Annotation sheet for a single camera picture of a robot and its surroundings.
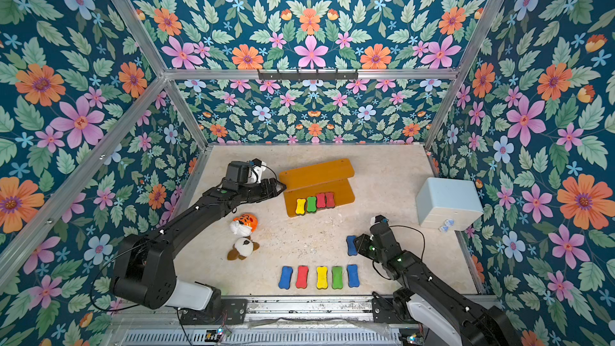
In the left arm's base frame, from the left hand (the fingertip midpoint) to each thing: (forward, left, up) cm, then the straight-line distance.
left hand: (282, 186), depth 85 cm
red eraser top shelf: (-27, -5, -16) cm, 32 cm away
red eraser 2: (+2, -18, -14) cm, 23 cm away
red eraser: (+2, -14, -15) cm, 20 cm away
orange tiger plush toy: (-7, +14, -11) cm, 19 cm away
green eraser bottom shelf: (0, -10, -14) cm, 17 cm away
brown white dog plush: (-16, +16, -14) cm, 27 cm away
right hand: (-17, -25, -13) cm, 32 cm away
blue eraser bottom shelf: (-18, -24, -15) cm, 33 cm away
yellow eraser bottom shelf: (-1, -5, -14) cm, 15 cm away
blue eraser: (-27, 0, -15) cm, 31 cm away
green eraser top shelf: (-28, -17, -15) cm, 37 cm away
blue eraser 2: (-30, -23, -15) cm, 40 cm away
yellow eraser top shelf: (-28, -12, -16) cm, 34 cm away
